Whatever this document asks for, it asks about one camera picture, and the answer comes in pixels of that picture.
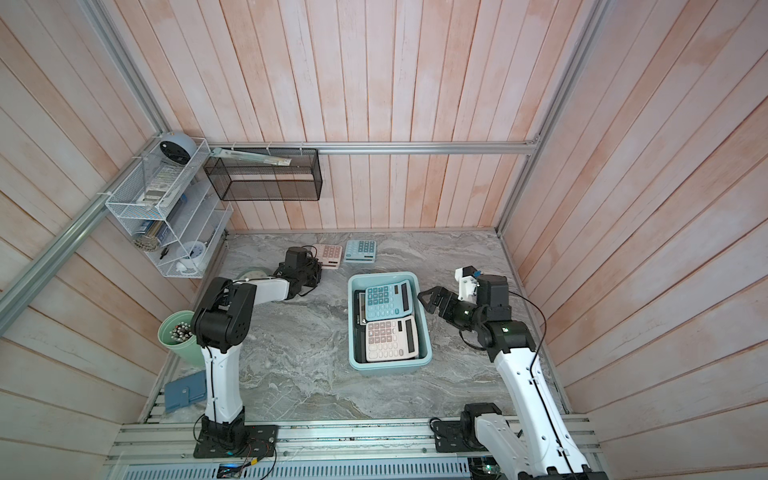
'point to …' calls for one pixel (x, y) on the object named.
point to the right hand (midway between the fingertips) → (429, 299)
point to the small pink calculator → (329, 255)
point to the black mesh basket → (237, 180)
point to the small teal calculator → (360, 251)
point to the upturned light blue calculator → (388, 301)
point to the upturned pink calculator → (391, 339)
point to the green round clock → (254, 272)
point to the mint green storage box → (357, 282)
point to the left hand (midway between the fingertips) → (326, 261)
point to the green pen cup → (175, 331)
